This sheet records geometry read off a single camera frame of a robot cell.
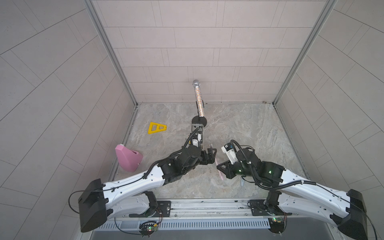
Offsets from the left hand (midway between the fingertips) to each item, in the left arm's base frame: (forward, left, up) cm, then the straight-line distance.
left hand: (213, 151), depth 73 cm
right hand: (-8, -2, -4) cm, 9 cm away
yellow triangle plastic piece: (+24, +35, -17) cm, 45 cm away
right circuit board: (-28, -29, -16) cm, 43 cm away
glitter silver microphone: (+36, +9, +12) cm, 39 cm away
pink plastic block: (-2, +43, -6) cm, 43 cm away
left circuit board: (-29, +30, -16) cm, 44 cm away
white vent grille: (-28, -1, -18) cm, 33 cm away
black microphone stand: (+30, +7, -17) cm, 35 cm away
